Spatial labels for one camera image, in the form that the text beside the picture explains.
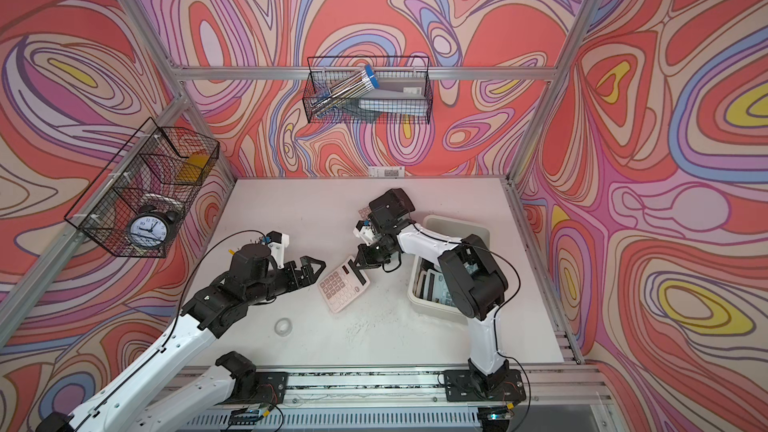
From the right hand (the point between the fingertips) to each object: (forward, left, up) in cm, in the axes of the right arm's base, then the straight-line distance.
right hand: (358, 272), depth 89 cm
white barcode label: (+47, -9, -3) cm, 48 cm away
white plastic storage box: (+12, -29, +6) cm, 32 cm away
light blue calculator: (-7, -23, +1) cm, 24 cm away
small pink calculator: (+26, -1, -3) cm, 26 cm away
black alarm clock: (-1, +45, +27) cm, 53 cm away
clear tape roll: (-14, +21, -4) cm, 26 cm away
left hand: (-6, +9, +15) cm, 18 cm away
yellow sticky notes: (+17, +43, +29) cm, 54 cm away
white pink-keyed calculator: (-3, +4, -1) cm, 6 cm away
